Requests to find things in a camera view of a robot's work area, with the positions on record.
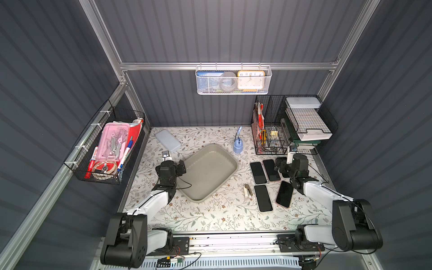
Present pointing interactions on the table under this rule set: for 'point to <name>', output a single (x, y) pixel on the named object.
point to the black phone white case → (263, 198)
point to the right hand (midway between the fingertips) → (290, 159)
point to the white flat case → (168, 140)
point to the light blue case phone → (283, 176)
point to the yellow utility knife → (264, 135)
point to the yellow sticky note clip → (274, 133)
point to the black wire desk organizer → (291, 125)
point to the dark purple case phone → (258, 172)
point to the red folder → (261, 120)
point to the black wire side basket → (82, 160)
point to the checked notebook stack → (306, 121)
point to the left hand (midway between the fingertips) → (172, 162)
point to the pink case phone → (284, 194)
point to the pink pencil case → (114, 138)
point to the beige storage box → (207, 169)
